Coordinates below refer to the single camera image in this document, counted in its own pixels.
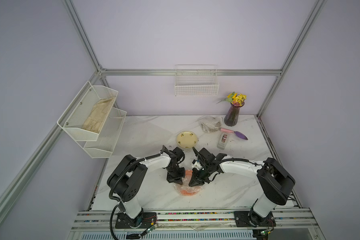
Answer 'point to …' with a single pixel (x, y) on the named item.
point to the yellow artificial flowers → (236, 99)
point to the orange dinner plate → (186, 190)
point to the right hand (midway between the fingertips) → (187, 187)
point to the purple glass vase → (231, 116)
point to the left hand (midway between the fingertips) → (182, 184)
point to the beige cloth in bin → (99, 114)
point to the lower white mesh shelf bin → (107, 138)
